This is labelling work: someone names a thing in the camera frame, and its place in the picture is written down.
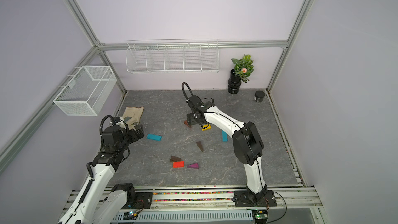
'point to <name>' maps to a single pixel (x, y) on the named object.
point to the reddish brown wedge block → (186, 123)
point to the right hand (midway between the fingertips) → (195, 119)
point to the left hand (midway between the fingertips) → (135, 129)
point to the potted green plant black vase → (243, 68)
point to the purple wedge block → (194, 165)
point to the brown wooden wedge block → (174, 158)
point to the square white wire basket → (86, 94)
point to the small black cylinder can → (259, 96)
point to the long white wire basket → (172, 56)
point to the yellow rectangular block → (208, 127)
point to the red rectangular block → (179, 164)
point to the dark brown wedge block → (200, 145)
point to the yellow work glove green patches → (132, 115)
